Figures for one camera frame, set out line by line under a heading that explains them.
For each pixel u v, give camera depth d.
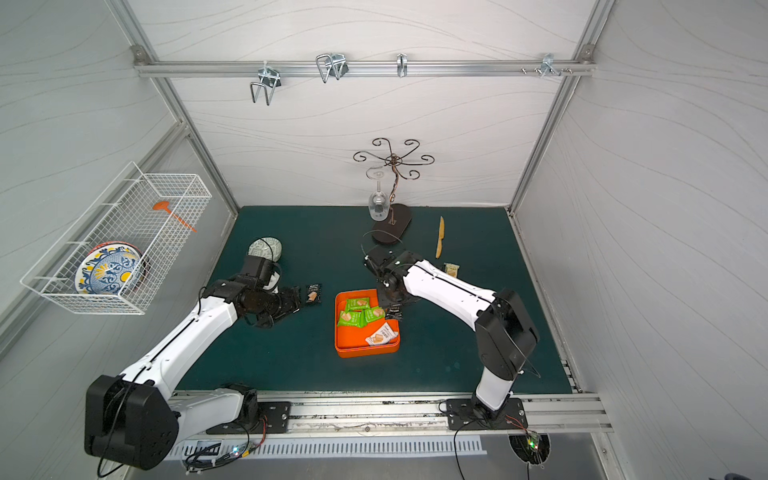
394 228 1.14
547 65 0.77
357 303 0.92
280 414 0.73
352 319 0.89
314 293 0.95
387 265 0.61
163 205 0.78
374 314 0.90
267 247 1.08
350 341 0.85
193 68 0.78
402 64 0.72
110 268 0.62
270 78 0.78
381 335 0.86
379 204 0.94
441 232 1.15
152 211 0.77
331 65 0.77
